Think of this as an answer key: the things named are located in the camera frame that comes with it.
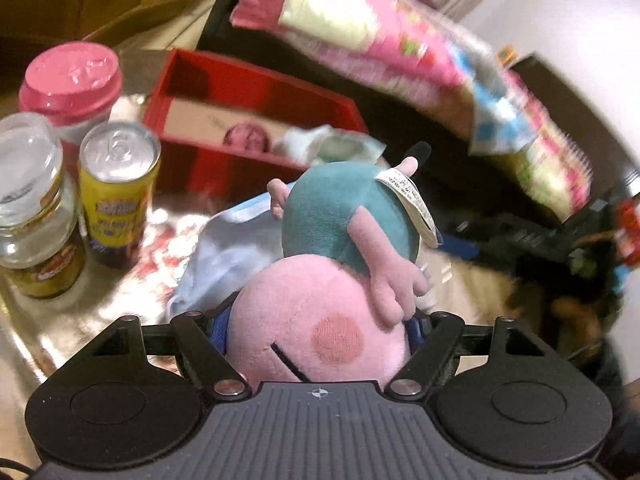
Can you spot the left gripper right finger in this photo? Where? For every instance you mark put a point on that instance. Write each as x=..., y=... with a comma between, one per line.
x=433, y=341

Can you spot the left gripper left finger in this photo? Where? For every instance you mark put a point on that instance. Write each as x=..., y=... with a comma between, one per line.
x=201, y=361

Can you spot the pink pig plush toy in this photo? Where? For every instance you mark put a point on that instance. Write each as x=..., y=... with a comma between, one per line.
x=334, y=308

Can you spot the dark pink knit cloth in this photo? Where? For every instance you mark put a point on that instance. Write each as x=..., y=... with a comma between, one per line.
x=249, y=137

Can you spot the light blue towel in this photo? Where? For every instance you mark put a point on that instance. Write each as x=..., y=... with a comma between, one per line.
x=325, y=144

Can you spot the blue face mask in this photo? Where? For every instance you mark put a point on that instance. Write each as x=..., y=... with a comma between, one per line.
x=232, y=247

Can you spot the clear lid glass jar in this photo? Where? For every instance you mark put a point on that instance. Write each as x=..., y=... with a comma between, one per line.
x=42, y=252

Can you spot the bed with pink quilt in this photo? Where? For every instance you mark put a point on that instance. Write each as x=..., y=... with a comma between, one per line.
x=504, y=139

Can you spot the yellow drink can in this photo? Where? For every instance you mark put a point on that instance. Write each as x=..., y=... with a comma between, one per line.
x=118, y=165

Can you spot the red cardboard box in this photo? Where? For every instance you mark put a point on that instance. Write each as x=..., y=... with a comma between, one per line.
x=240, y=120

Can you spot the pink lid plastic jar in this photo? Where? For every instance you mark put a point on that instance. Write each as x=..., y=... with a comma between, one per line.
x=75, y=86

